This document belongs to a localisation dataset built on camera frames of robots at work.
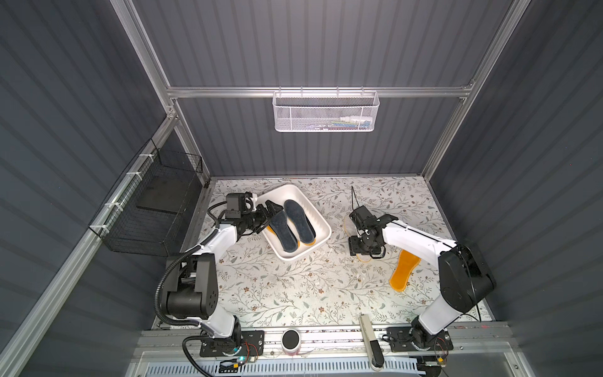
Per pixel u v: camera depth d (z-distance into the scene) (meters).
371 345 0.69
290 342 0.69
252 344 0.72
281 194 1.09
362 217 0.73
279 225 0.99
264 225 0.89
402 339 0.73
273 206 0.85
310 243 0.93
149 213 0.73
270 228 0.99
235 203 0.72
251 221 0.78
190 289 0.46
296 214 1.02
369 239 0.67
